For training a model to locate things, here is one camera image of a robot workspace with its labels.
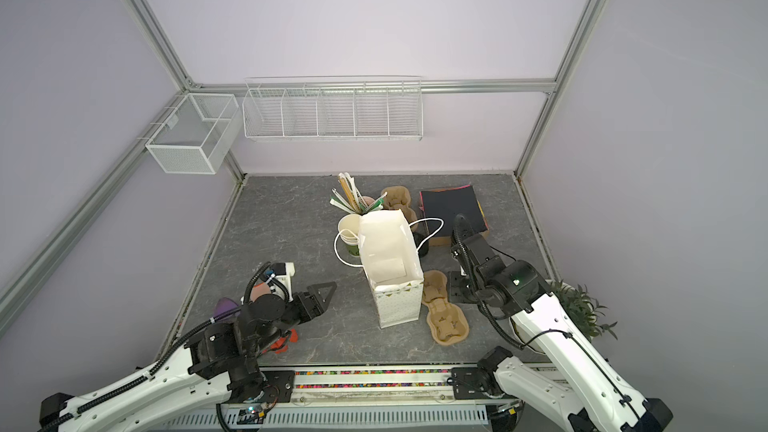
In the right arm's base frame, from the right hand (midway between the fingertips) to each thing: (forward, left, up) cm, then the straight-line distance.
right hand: (455, 283), depth 72 cm
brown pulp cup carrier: (-4, 0, -18) cm, 18 cm away
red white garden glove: (-14, +39, +1) cm, 41 cm away
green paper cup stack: (+22, +29, -7) cm, 37 cm away
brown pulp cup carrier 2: (+42, +13, -17) cm, 47 cm away
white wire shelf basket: (+59, +35, +10) cm, 69 cm away
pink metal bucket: (+33, +24, -8) cm, 41 cm away
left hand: (-1, +31, -1) cm, 31 cm away
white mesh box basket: (+49, +79, +8) cm, 93 cm away
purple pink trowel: (+1, +65, -18) cm, 68 cm away
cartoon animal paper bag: (+16, +17, -11) cm, 26 cm away
